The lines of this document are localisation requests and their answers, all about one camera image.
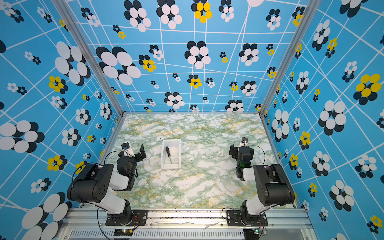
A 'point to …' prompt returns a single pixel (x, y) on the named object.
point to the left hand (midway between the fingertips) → (135, 146)
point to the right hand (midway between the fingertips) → (242, 146)
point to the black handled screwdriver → (168, 153)
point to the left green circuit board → (123, 232)
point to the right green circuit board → (251, 234)
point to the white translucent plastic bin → (171, 153)
